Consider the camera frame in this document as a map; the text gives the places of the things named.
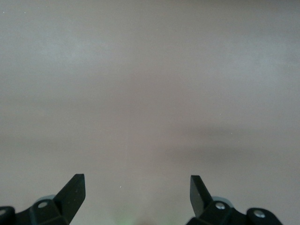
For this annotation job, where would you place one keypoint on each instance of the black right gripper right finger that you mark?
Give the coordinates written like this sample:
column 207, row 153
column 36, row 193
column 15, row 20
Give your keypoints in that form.
column 201, row 206

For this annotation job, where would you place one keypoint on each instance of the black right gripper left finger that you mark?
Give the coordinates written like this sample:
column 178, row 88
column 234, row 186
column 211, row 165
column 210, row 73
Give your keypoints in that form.
column 68, row 204

